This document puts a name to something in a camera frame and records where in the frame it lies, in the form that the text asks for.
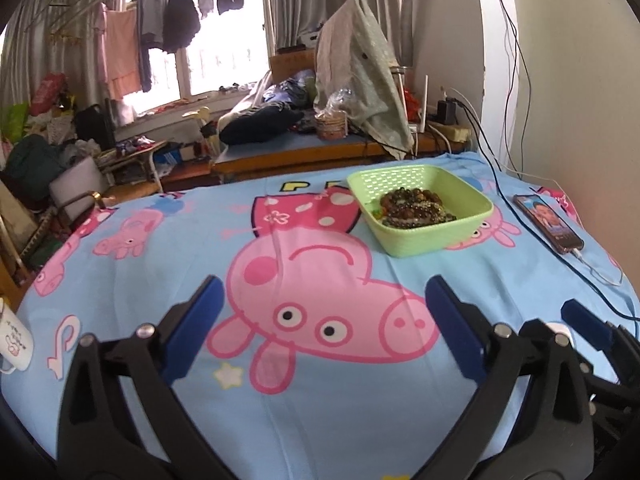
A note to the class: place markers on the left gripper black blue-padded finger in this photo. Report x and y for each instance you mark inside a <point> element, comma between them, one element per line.
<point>97,436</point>
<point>529,415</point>

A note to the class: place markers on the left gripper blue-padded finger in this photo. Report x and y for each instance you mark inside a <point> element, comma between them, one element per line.
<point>620,348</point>

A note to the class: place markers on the smartphone with lit screen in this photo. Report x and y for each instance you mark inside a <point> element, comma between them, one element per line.
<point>556,230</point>

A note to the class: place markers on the white printed mug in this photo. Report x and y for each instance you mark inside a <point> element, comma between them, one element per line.
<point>16,343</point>

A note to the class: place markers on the blue cartoon pig bedsheet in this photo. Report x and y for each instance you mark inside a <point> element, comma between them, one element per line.
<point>324,363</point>

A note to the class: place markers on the green plastic basket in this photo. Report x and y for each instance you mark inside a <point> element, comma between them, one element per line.
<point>416,209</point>

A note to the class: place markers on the grey storage box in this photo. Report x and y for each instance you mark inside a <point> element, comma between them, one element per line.
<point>83,177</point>

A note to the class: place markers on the small folding side table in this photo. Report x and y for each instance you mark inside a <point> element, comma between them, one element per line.
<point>144,158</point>

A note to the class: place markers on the dark green bag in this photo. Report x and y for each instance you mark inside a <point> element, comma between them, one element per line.
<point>31,167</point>

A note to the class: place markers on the black power adapter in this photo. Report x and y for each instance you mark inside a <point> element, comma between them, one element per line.
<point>446,112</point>

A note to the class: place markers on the white wifi router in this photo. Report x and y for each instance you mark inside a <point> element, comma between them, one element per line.
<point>416,111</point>

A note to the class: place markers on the red plastic bag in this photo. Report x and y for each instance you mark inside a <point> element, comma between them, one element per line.
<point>47,93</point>

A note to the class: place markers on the wooden desk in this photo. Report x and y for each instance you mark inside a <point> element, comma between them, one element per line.
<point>293,153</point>

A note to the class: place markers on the clear plastic snack bag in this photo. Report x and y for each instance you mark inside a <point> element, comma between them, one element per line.
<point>332,119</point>

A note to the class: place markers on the dark blue clothes pile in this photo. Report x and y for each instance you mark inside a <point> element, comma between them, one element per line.
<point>260,124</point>

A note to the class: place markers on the grey green draped cloth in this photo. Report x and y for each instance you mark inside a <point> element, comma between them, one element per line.
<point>353,54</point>

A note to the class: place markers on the pink hanging garment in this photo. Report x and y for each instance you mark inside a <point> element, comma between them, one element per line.
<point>118,51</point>

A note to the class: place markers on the dark navy hanging shirt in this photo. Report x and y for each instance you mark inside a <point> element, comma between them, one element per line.
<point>180,24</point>

